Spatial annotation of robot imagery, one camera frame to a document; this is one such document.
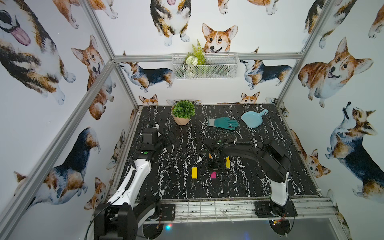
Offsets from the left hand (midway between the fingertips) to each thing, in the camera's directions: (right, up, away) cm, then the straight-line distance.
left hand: (170, 132), depth 84 cm
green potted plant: (+5, +12, +12) cm, 18 cm away
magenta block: (+24, -25, +1) cm, 35 cm away
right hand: (+22, -23, +1) cm, 32 cm away
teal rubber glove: (+35, +5, +26) cm, 44 cm away
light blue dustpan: (+57, +8, +29) cm, 64 cm away
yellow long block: (+33, -18, +5) cm, 38 cm away
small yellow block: (+13, -23, +2) cm, 27 cm away
